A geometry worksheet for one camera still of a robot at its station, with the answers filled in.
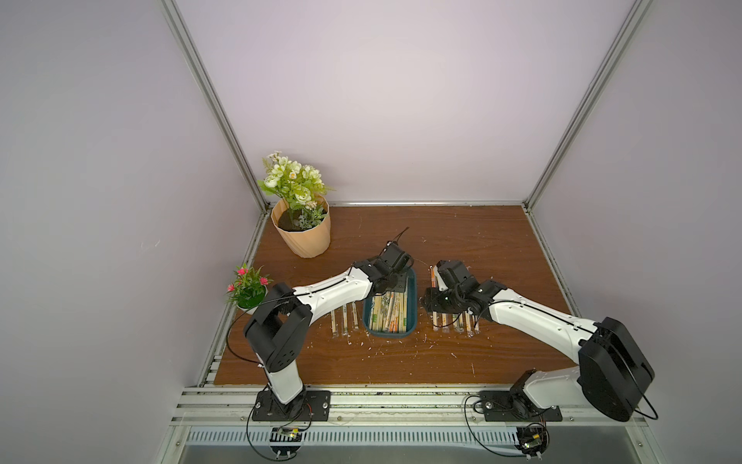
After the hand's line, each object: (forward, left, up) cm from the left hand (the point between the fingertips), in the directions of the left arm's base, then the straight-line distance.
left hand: (403, 278), depth 89 cm
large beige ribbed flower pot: (+12, +31, +8) cm, 35 cm away
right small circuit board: (-40, -32, -11) cm, 52 cm away
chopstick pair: (-11, -20, -8) cm, 24 cm away
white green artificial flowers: (+22, +33, +19) cm, 44 cm away
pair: (-11, +18, -8) cm, 23 cm away
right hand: (-5, -7, 0) cm, 9 cm away
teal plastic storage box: (-8, -3, -5) cm, 10 cm away
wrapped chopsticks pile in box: (-10, +4, -3) cm, 11 cm away
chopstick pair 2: (-9, +15, -8) cm, 20 cm away
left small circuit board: (-41, +31, -12) cm, 53 cm away
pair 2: (-12, +22, -8) cm, 26 cm away
